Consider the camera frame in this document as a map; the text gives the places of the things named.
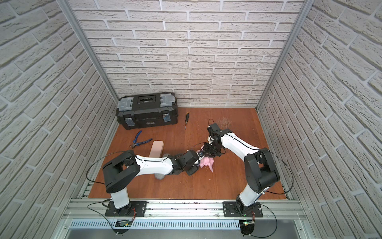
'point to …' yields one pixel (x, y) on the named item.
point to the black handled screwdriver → (186, 119)
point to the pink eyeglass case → (156, 149)
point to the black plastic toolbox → (147, 110)
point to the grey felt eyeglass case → (160, 177)
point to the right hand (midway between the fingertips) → (207, 154)
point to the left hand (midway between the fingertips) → (196, 163)
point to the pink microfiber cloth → (207, 161)
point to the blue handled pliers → (135, 144)
